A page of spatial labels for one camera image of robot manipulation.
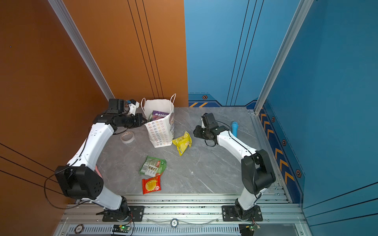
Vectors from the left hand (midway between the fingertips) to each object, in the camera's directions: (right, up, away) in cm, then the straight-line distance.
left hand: (147, 119), depth 82 cm
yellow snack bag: (+19, -15, +12) cm, 27 cm away
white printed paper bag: (+7, -7, +5) cm, 11 cm away
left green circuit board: (-9, -54, -11) cm, 56 cm away
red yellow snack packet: (+2, -37, +1) cm, 37 cm away
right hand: (+27, -8, +7) cm, 29 cm away
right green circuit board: (+53, -54, -11) cm, 76 cm away
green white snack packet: (+1, -29, +7) cm, 30 cm away
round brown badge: (-29, -53, -12) cm, 62 cm away
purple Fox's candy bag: (+2, +3, +14) cm, 15 cm away
